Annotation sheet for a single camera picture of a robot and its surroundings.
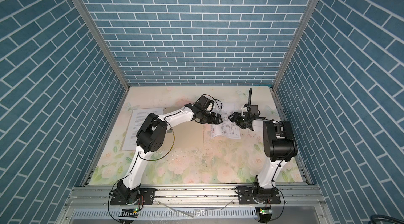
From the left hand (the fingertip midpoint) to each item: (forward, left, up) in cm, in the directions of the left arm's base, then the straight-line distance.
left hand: (217, 121), depth 98 cm
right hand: (+3, -9, 0) cm, 9 cm away
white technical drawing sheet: (-3, -6, -3) cm, 7 cm away
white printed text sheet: (+7, +54, -5) cm, 54 cm away
